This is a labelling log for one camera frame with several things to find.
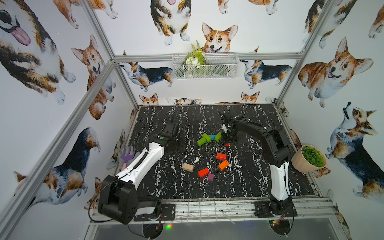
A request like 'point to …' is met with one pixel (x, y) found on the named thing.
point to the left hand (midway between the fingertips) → (185, 144)
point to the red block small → (227, 144)
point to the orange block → (223, 165)
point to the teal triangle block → (212, 136)
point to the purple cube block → (210, 177)
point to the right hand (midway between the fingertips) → (225, 140)
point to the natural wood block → (188, 167)
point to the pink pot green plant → (308, 158)
